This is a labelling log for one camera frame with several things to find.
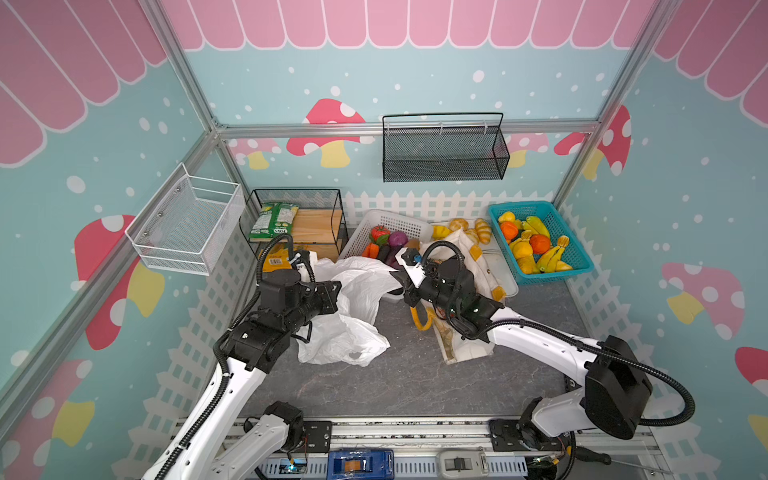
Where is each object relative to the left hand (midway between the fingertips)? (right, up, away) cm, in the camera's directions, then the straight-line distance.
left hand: (341, 291), depth 71 cm
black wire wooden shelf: (-13, +19, +31) cm, 38 cm away
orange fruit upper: (+55, +18, +37) cm, 69 cm away
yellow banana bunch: (+69, +7, +34) cm, 78 cm away
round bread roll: (+38, +21, +45) cm, 63 cm away
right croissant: (+48, +19, +45) cm, 68 cm away
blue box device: (+5, -39, -5) cm, 39 cm away
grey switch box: (+28, -39, -4) cm, 48 cm away
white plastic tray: (+51, +4, +38) cm, 64 cm away
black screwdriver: (+62, -39, -2) cm, 74 cm away
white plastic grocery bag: (+3, -9, -7) cm, 12 cm away
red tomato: (+8, +17, +38) cm, 42 cm away
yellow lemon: (+56, +23, +41) cm, 73 cm away
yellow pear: (+57, +9, +31) cm, 66 cm away
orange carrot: (+5, +10, +36) cm, 37 cm away
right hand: (+12, +5, +3) cm, 14 cm away
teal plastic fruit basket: (+73, +26, +45) cm, 89 cm away
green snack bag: (-26, +21, +26) cm, 42 cm away
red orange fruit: (+66, +13, +37) cm, 77 cm away
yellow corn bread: (+31, +18, +43) cm, 56 cm away
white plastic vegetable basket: (+20, +19, +39) cm, 48 cm away
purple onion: (+14, +15, +38) cm, 43 cm away
